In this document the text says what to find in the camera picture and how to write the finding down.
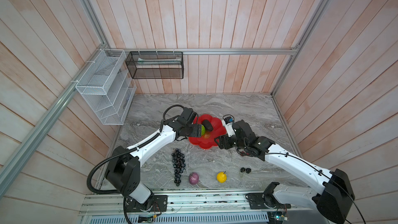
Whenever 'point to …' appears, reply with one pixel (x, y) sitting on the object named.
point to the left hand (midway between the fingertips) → (194, 133)
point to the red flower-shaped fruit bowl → (208, 141)
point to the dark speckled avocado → (208, 125)
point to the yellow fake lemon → (221, 177)
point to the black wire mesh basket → (155, 64)
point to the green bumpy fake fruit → (203, 129)
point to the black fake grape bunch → (179, 164)
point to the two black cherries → (247, 170)
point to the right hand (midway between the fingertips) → (219, 136)
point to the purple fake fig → (194, 178)
